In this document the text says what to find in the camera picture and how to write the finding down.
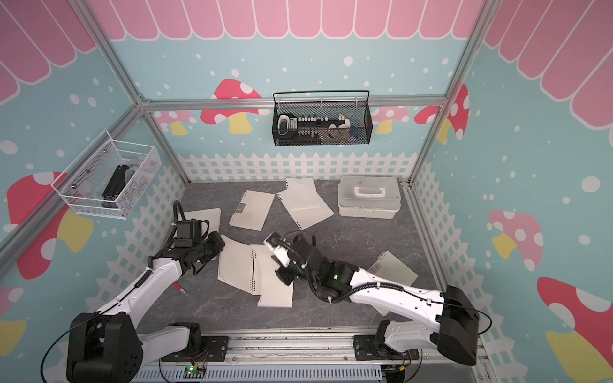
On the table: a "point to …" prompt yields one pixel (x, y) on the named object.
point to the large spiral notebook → (212, 215)
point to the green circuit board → (194, 373)
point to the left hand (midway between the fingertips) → (224, 244)
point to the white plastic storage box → (365, 197)
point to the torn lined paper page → (305, 223)
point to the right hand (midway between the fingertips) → (278, 247)
